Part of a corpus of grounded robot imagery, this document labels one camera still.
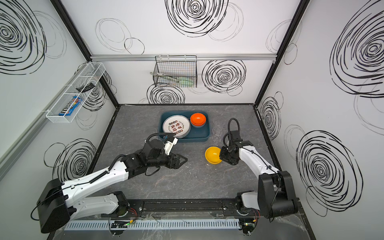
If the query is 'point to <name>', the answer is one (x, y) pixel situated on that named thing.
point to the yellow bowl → (212, 155)
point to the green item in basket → (184, 81)
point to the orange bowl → (198, 119)
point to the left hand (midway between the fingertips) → (184, 160)
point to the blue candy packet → (70, 105)
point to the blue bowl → (197, 126)
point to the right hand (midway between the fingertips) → (220, 157)
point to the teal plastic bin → (196, 135)
